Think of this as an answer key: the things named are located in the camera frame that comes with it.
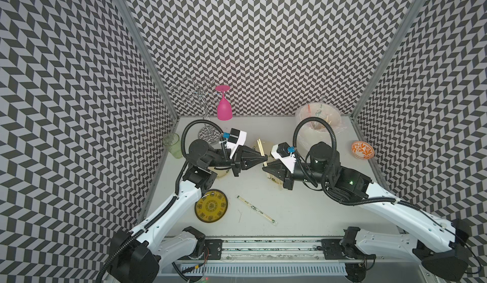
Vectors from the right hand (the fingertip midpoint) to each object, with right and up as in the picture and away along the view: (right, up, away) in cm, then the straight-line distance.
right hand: (266, 169), depth 61 cm
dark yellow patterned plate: (-23, -21, +21) cm, 38 cm away
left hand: (0, +4, -4) cm, 6 cm away
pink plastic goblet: (-19, +25, +34) cm, 46 cm away
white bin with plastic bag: (+24, +13, +22) cm, 35 cm away
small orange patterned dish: (+54, +3, +38) cm, 66 cm away
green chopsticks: (-3, -22, +21) cm, 30 cm away
